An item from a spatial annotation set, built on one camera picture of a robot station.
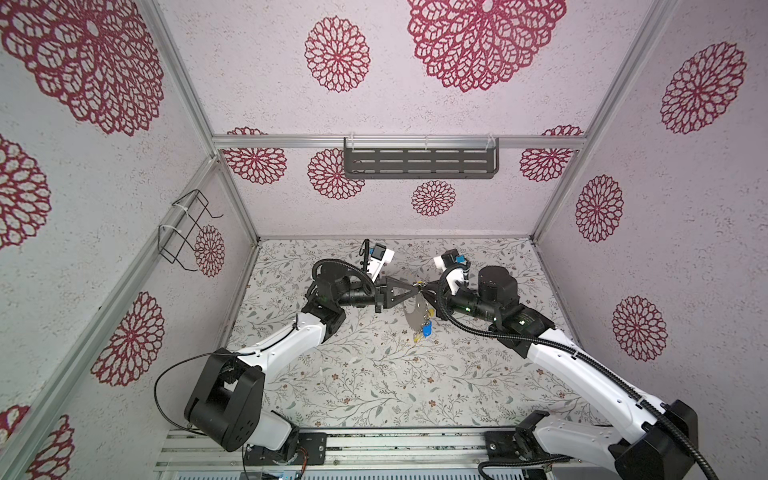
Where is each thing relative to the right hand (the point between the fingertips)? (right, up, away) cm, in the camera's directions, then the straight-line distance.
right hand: (418, 283), depth 70 cm
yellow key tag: (0, 0, -2) cm, 2 cm away
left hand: (-1, -3, -1) cm, 3 cm away
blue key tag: (+3, -11, +3) cm, 12 cm away
